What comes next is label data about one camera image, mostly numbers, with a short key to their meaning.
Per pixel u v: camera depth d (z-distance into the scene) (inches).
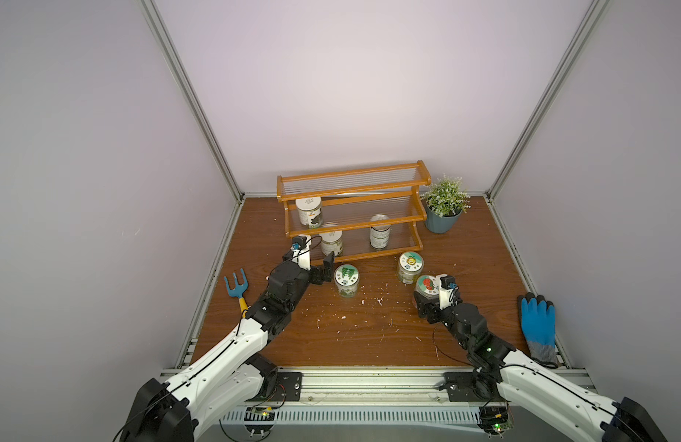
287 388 28.7
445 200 37.3
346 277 33.7
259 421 28.4
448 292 27.9
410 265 34.7
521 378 21.3
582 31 28.9
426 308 29.0
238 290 36.5
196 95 35.2
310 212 33.2
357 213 36.4
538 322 33.4
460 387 28.6
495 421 27.0
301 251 25.9
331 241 36.9
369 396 28.5
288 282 22.7
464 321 24.2
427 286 31.7
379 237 37.5
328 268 27.9
